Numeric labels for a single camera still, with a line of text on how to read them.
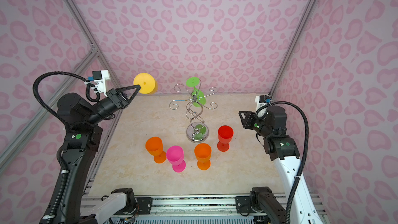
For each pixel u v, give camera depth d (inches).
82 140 17.1
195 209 28.6
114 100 19.0
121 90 20.4
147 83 22.1
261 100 23.5
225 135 31.5
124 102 20.3
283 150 17.9
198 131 38.5
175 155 32.6
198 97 29.8
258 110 22.3
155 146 31.8
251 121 23.6
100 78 19.5
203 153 30.0
